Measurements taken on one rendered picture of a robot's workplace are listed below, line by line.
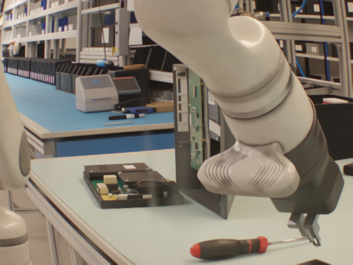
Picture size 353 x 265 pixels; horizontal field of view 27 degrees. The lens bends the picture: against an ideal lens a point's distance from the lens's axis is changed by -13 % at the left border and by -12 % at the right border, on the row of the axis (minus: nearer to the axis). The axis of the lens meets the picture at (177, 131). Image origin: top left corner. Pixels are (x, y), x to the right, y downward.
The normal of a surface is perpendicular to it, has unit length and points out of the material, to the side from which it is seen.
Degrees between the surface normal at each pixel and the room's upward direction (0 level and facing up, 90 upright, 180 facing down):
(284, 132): 118
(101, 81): 29
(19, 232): 86
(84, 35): 90
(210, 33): 128
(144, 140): 90
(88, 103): 90
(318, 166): 103
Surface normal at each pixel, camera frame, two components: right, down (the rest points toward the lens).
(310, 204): -0.39, 0.79
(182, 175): -0.27, 0.14
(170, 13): -0.27, 0.55
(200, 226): -0.03, -0.99
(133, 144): 0.36, 0.11
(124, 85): 0.16, -0.78
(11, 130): 0.96, 0.09
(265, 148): -0.46, -0.54
